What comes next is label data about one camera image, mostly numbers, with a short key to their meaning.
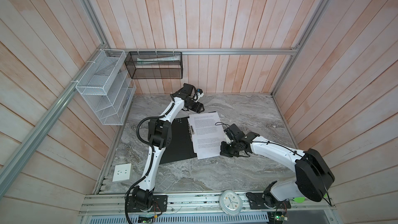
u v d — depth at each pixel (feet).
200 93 3.12
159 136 2.11
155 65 3.41
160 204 2.41
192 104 3.00
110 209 2.41
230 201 2.35
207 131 3.29
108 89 2.36
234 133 2.25
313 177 1.40
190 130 3.22
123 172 2.62
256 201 2.40
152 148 2.11
